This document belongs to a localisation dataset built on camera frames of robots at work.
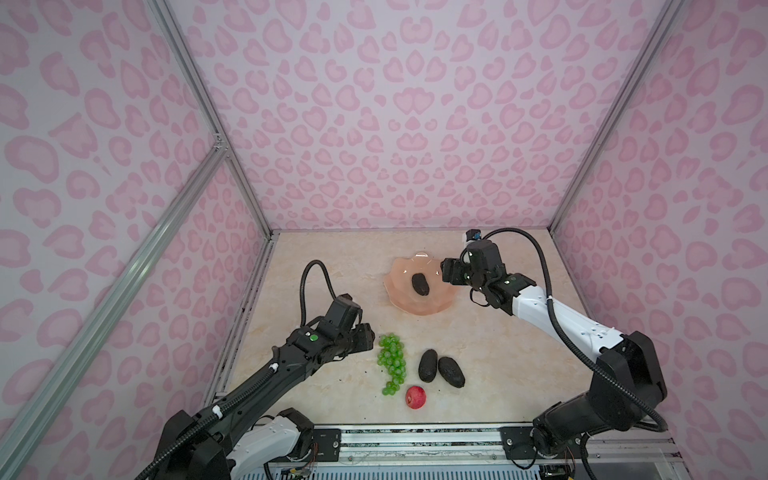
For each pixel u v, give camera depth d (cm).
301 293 62
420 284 102
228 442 41
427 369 82
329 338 60
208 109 84
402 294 101
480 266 66
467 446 75
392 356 84
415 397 77
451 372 80
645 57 75
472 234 75
